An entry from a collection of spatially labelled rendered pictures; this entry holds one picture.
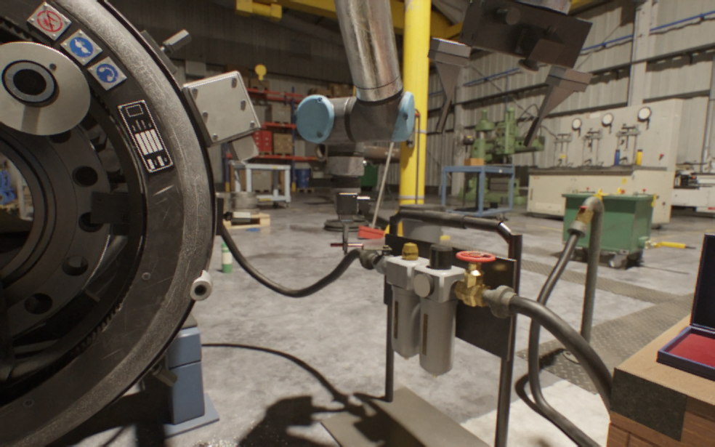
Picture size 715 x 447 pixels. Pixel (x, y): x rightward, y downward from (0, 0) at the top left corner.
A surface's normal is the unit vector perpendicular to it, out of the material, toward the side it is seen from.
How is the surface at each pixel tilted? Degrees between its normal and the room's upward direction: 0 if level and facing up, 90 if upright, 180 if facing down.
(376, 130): 129
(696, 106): 90
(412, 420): 0
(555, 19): 114
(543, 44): 135
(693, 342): 0
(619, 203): 90
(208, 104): 90
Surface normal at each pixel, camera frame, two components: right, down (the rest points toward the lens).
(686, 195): -0.88, 0.05
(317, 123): -0.44, 0.11
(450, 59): 0.11, 0.51
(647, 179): 0.32, 0.12
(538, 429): 0.01, -0.99
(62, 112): 0.57, 0.11
